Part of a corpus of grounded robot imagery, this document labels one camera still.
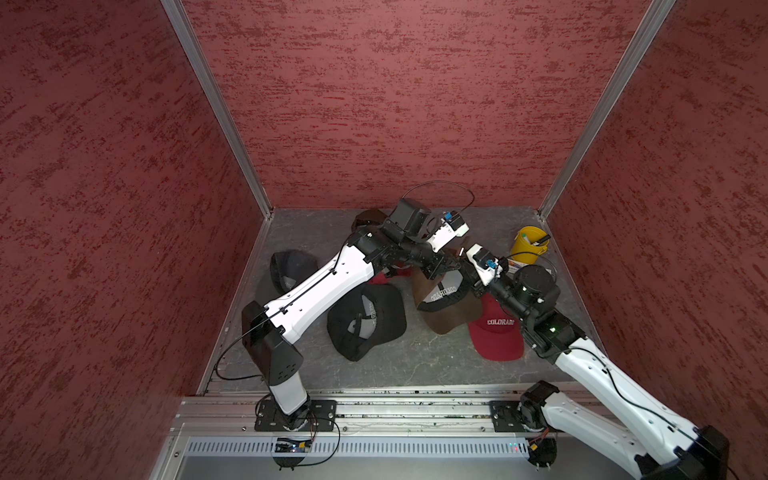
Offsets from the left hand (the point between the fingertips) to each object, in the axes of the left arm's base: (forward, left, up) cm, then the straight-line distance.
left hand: (453, 269), depth 68 cm
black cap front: (0, +23, -26) cm, 34 cm away
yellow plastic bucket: (+25, -33, -21) cm, 46 cm away
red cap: (+16, +17, -28) cm, 36 cm away
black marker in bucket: (+25, -37, -20) cm, 49 cm away
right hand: (+4, -3, -1) cm, 5 cm away
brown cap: (0, -1, -16) cm, 16 cm away
